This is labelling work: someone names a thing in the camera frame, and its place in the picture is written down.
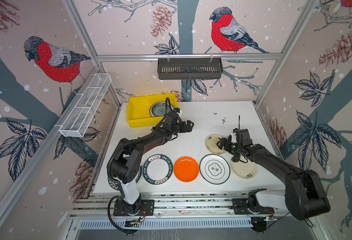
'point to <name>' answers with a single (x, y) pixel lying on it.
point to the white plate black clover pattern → (214, 168)
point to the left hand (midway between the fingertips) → (189, 123)
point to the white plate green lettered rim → (157, 169)
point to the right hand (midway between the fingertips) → (221, 146)
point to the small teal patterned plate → (158, 109)
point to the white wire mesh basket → (87, 100)
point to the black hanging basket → (190, 70)
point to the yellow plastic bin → (138, 112)
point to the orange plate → (186, 169)
